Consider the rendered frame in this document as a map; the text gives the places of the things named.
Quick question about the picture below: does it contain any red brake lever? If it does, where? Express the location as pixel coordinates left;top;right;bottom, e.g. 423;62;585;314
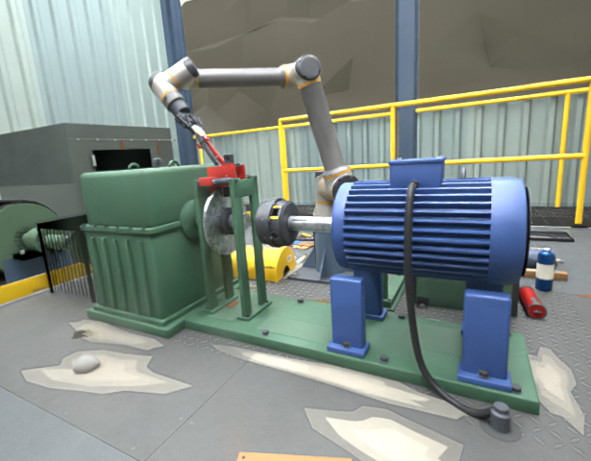
190;124;229;167

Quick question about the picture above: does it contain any red brake caliper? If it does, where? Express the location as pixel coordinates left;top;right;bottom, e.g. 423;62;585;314
198;161;249;190

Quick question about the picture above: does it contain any grey brake disc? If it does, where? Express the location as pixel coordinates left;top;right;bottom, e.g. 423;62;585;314
202;191;254;256

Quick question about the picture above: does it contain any dark grey shaft coupling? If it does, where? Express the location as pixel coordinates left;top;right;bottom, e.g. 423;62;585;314
254;198;302;249

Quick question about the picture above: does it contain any steel drive shaft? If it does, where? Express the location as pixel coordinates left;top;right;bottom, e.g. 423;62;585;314
286;215;335;237

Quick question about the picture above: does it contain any yellow coupling guard cover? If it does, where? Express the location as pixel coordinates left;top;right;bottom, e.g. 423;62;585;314
230;243;297;284

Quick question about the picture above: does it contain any green conveyor drum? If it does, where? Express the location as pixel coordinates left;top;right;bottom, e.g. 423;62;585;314
0;198;62;285

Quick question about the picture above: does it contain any blue steel column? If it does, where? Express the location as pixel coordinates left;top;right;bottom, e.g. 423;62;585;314
160;0;188;165
394;0;421;162

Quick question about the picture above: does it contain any green gearbox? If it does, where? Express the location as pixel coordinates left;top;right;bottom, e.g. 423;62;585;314
79;162;239;338

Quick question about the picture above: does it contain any grey chute housing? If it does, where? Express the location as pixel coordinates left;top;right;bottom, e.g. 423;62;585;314
0;122;175;218

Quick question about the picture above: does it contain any black mesh guard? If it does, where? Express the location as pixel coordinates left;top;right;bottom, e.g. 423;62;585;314
36;215;95;303

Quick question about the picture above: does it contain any yellow kerb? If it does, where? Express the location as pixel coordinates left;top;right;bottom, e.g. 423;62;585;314
0;262;92;309

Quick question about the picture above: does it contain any grey stone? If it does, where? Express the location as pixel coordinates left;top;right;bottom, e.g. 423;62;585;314
71;353;102;376

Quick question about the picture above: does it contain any blue electric motor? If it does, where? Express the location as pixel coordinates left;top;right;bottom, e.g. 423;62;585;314
325;155;534;394

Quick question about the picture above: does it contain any yellow handrail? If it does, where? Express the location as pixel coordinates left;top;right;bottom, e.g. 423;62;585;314
195;74;591;227

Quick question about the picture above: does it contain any green steel plinth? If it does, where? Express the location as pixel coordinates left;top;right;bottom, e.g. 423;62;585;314
382;272;470;312

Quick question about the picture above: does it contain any orange board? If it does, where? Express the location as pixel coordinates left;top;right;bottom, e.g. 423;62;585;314
235;450;355;461

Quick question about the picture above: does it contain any grey metal cylinder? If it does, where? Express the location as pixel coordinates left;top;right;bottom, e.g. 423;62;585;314
526;246;564;270

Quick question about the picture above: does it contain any black floor mat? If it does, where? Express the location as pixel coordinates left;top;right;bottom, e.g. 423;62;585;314
529;229;576;244

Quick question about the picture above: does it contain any blue white canister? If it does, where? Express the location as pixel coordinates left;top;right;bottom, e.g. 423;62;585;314
534;248;557;293

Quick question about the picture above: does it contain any red cylinder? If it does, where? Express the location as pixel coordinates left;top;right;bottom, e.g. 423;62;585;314
517;283;548;320

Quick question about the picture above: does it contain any wooden block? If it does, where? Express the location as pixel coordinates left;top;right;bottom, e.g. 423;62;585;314
522;267;570;282

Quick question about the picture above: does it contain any green brake stand frame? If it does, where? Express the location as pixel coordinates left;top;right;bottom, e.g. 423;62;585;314
193;175;273;322

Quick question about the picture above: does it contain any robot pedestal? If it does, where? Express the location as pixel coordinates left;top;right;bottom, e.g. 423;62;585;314
289;214;334;283

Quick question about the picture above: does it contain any green base plate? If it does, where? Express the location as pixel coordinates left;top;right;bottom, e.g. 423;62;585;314
183;291;542;417

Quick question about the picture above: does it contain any black power cable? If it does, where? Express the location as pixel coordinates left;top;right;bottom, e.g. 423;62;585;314
403;180;499;420

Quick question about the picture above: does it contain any grey floor cable socket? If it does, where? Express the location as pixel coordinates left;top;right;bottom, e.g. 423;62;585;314
486;401;513;434

